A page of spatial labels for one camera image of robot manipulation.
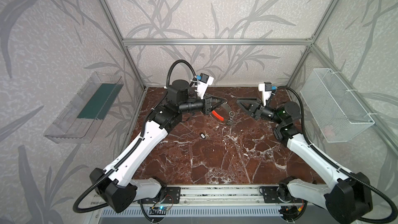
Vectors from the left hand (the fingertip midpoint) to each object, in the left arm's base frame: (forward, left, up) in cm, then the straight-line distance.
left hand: (225, 98), depth 60 cm
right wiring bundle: (-34, -33, -41) cm, 63 cm away
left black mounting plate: (-28, +25, -40) cm, 54 cm away
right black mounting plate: (-28, -24, -39) cm, 54 cm away
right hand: (+2, -6, -2) cm, 6 cm away
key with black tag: (+3, +9, -41) cm, 42 cm away
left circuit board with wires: (-34, +30, -42) cm, 62 cm away
